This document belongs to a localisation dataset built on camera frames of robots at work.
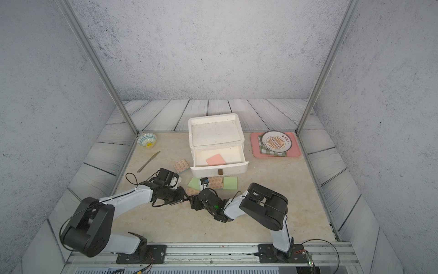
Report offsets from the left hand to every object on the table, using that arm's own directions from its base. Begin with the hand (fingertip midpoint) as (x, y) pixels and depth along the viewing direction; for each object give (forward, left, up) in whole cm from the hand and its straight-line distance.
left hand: (189, 199), depth 87 cm
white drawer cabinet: (+26, -16, +21) cm, 37 cm away
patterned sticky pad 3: (+4, +1, -1) cm, 5 cm away
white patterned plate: (+39, -53, -1) cm, 66 cm away
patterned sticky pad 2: (+10, -13, -2) cm, 17 cm away
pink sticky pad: (+14, -14, +13) cm, 24 cm away
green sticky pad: (+9, -2, -1) cm, 9 cm away
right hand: (0, -1, 0) cm, 2 cm away
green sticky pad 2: (+10, -21, -2) cm, 23 cm away
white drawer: (+16, -23, +14) cm, 31 cm away
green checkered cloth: (+31, -43, 0) cm, 53 cm away
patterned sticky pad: (+21, +7, -1) cm, 22 cm away
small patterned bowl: (+42, +33, 0) cm, 53 cm away
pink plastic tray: (+34, -38, -2) cm, 51 cm away
